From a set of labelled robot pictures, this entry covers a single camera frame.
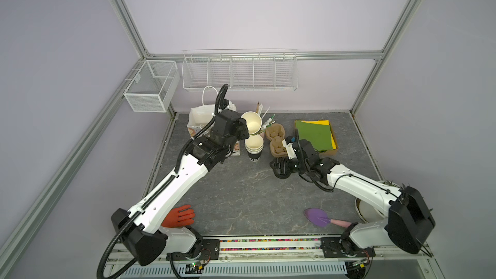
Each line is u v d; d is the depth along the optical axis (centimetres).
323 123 112
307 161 63
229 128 50
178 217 81
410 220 42
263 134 100
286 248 75
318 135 105
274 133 108
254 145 95
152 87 105
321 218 82
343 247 66
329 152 99
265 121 93
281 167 74
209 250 73
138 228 38
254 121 80
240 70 99
